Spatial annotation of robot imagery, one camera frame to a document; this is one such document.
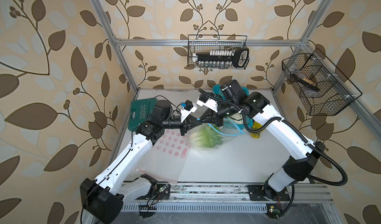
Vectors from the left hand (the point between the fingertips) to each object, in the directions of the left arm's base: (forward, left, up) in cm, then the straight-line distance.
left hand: (198, 120), depth 66 cm
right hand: (0, -1, 0) cm, 1 cm away
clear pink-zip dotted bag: (-6, +18, -33) cm, 38 cm away
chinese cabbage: (-4, -4, -8) cm, 10 cm away
